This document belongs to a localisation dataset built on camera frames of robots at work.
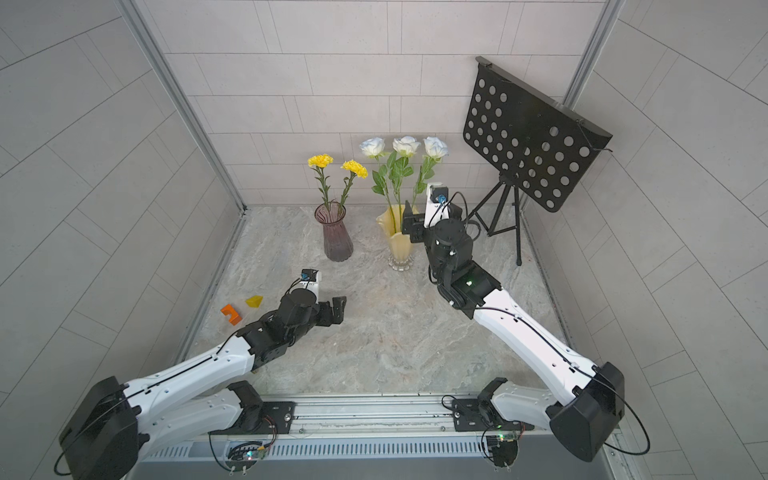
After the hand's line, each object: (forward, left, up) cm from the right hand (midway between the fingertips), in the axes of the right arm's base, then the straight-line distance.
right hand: (421, 199), depth 69 cm
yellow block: (-5, +51, -33) cm, 61 cm away
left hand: (-9, +23, -27) cm, 37 cm away
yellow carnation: (+17, +16, -3) cm, 24 cm away
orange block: (-11, +55, -32) cm, 64 cm away
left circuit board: (-43, +43, -34) cm, 70 cm away
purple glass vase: (+9, +25, -25) cm, 36 cm away
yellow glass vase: (+4, +5, -23) cm, 23 cm away
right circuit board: (-45, -16, -39) cm, 61 cm away
